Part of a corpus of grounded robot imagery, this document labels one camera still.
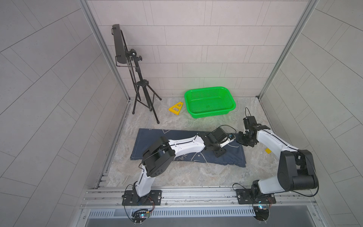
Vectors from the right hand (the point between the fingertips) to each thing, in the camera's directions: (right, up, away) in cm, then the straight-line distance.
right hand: (238, 139), depth 90 cm
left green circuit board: (-55, -29, -26) cm, 67 cm away
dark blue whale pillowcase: (-5, -8, -8) cm, 12 cm away
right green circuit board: (+4, -31, -22) cm, 38 cm away
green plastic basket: (-16, +25, +22) cm, 37 cm away
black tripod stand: (-61, +29, +4) cm, 68 cm away
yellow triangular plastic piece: (-42, +20, +19) cm, 50 cm away
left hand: (-11, -4, -5) cm, 12 cm away
